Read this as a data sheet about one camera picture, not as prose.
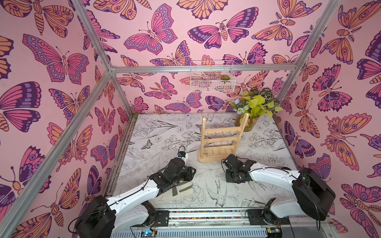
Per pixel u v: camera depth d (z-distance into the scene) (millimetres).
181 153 744
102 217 402
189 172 715
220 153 900
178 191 821
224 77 922
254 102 925
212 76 955
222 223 729
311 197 398
